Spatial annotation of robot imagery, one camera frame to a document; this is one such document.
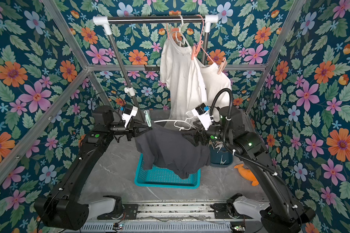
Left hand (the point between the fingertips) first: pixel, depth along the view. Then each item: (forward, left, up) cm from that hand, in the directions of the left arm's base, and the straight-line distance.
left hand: (150, 129), depth 62 cm
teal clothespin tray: (+1, -39, -36) cm, 53 cm away
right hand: (-2, -19, +4) cm, 19 cm away
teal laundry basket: (-8, 0, -37) cm, 38 cm away
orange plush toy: (-12, -50, -33) cm, 61 cm away
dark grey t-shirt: (-2, -8, -16) cm, 18 cm away
